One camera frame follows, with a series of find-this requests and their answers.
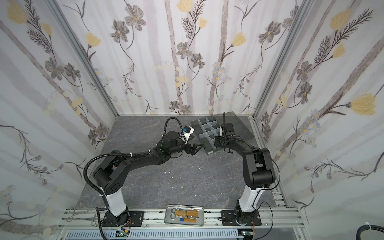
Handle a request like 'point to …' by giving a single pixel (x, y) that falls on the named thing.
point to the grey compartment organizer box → (208, 128)
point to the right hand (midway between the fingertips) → (215, 137)
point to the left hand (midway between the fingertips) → (196, 137)
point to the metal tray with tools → (184, 214)
